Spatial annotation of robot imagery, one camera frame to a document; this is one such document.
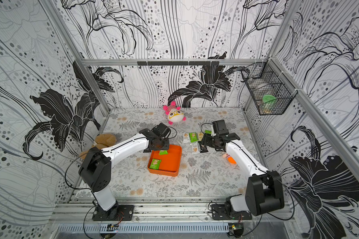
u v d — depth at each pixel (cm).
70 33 79
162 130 69
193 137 101
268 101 75
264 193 41
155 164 88
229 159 89
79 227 70
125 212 74
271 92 80
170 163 88
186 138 101
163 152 85
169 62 89
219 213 72
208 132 104
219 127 66
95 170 46
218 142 60
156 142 65
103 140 91
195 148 95
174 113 107
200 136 101
